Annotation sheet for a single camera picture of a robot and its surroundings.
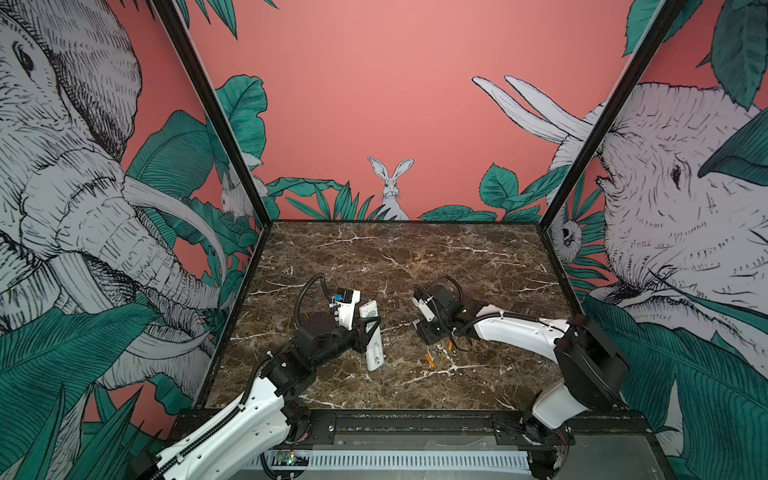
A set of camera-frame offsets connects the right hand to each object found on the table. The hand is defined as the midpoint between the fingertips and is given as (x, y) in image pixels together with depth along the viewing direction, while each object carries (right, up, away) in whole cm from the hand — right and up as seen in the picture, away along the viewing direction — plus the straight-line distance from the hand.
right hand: (419, 327), depth 87 cm
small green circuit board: (-32, -27, -17) cm, 45 cm away
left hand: (-11, +6, -14) cm, 19 cm away
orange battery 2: (+3, -9, -1) cm, 10 cm away
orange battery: (+7, -2, -11) cm, 13 cm away
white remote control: (-12, -1, -14) cm, 18 cm away
